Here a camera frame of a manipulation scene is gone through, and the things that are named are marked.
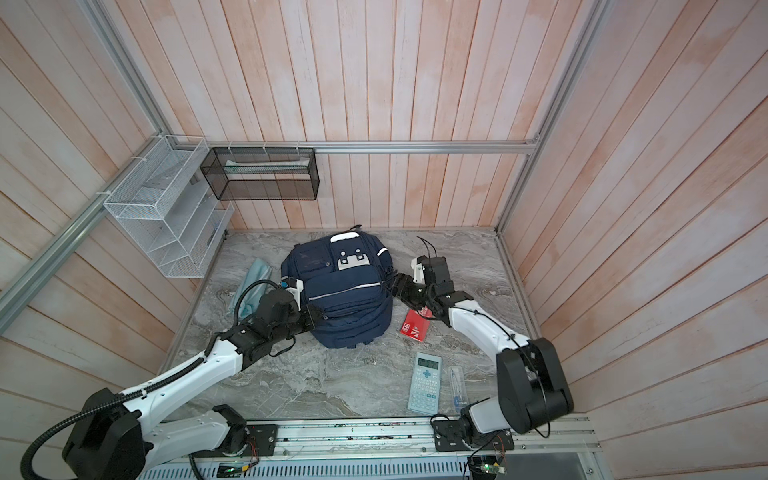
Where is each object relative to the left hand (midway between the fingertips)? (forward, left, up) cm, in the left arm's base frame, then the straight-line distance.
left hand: (324, 316), depth 82 cm
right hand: (+9, -18, +1) cm, 20 cm away
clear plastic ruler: (-17, -37, -12) cm, 43 cm away
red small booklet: (+4, -27, -13) cm, 31 cm away
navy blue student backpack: (+18, -3, -6) cm, 20 cm away
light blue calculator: (-15, -28, -12) cm, 34 cm away
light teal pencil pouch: (+22, +26, -8) cm, 35 cm away
